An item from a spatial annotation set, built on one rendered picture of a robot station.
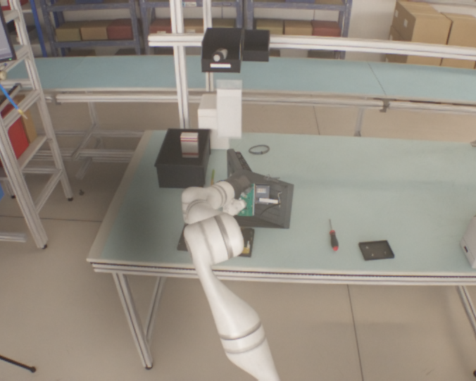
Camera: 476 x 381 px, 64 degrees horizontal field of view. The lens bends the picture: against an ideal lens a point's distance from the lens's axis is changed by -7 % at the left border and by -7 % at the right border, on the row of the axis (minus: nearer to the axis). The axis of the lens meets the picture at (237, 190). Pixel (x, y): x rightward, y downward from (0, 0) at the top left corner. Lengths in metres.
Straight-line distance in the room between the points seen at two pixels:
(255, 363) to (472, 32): 4.40
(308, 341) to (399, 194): 1.04
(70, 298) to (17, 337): 0.39
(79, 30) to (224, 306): 4.86
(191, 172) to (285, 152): 0.51
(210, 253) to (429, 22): 4.12
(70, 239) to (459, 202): 2.50
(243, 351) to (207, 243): 0.23
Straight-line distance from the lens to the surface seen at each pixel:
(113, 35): 5.29
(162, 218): 1.59
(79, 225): 3.22
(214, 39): 1.81
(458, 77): 3.47
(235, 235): 0.78
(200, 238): 0.78
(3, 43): 2.10
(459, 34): 4.82
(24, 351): 2.64
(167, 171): 1.69
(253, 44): 1.81
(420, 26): 4.63
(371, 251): 1.52
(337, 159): 1.95
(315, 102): 2.76
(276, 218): 1.53
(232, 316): 0.82
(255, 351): 0.86
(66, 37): 5.51
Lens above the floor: 2.05
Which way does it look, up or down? 38 degrees down
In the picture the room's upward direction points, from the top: straight up
